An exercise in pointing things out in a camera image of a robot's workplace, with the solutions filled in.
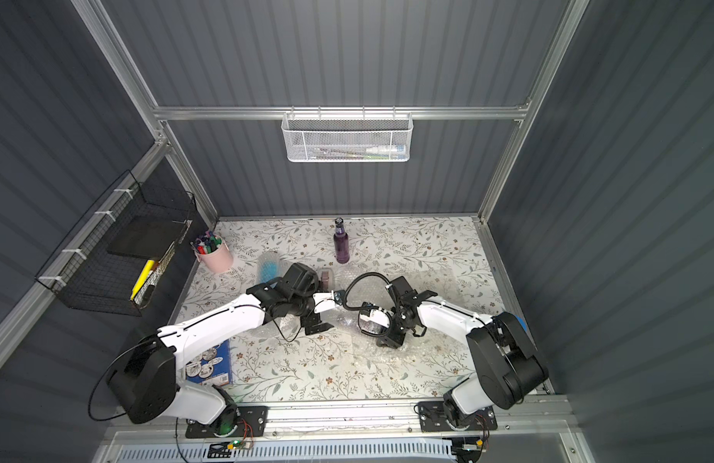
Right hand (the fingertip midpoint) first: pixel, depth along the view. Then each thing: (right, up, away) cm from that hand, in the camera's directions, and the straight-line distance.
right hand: (388, 332), depth 88 cm
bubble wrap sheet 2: (-2, +11, -10) cm, 15 cm away
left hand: (-17, +8, -5) cm, 19 cm away
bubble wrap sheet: (-44, +23, +23) cm, 55 cm away
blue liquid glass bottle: (-40, +18, +11) cm, 46 cm away
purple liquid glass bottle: (-15, +28, +11) cm, 33 cm away
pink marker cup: (-58, +22, +12) cm, 63 cm away
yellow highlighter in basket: (-63, +20, -16) cm, 68 cm away
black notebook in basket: (-66, +30, -10) cm, 73 cm away
